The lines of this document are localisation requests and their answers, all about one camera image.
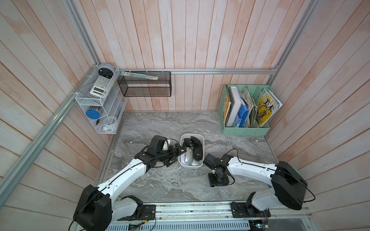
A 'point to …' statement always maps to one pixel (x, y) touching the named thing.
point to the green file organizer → (250, 95)
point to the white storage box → (181, 161)
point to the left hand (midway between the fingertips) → (182, 156)
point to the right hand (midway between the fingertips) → (213, 184)
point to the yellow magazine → (268, 105)
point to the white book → (236, 108)
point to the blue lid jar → (94, 113)
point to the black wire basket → (145, 83)
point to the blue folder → (241, 115)
